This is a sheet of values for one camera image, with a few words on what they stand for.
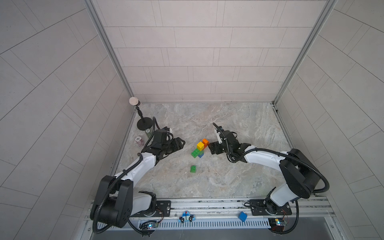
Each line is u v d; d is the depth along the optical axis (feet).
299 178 1.44
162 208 2.33
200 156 2.92
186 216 2.23
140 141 2.90
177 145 2.46
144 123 3.16
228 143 2.19
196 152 2.65
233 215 2.32
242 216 2.23
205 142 2.71
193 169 2.71
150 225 2.14
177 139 2.53
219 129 2.57
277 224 2.23
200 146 2.61
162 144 2.23
